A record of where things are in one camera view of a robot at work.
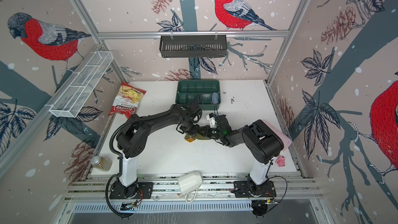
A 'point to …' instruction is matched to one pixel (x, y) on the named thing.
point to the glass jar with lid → (101, 163)
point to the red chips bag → (127, 100)
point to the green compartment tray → (187, 89)
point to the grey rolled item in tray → (215, 98)
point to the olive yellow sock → (201, 134)
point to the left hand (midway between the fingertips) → (195, 134)
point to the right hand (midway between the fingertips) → (197, 133)
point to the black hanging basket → (193, 46)
